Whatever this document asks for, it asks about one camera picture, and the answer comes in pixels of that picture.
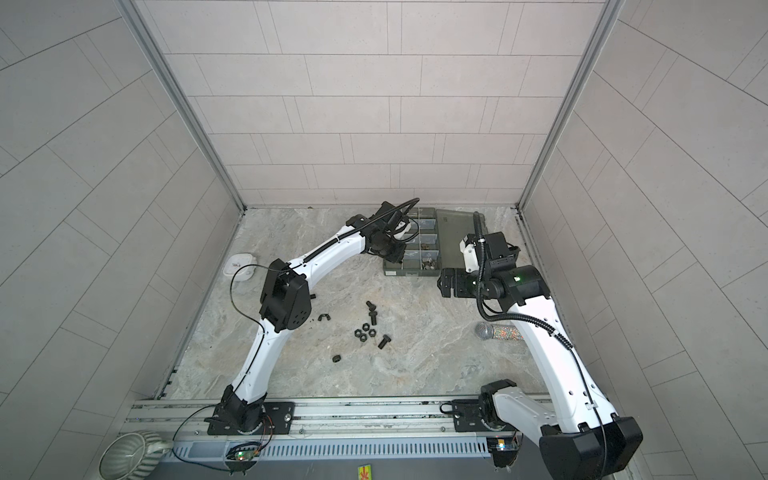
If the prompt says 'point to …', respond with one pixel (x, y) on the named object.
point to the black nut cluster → (362, 336)
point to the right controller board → (504, 450)
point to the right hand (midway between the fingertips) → (452, 281)
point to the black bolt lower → (384, 341)
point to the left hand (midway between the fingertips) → (410, 250)
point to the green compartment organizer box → (433, 241)
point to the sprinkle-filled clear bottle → (488, 331)
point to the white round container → (235, 262)
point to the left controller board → (242, 457)
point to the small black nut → (336, 358)
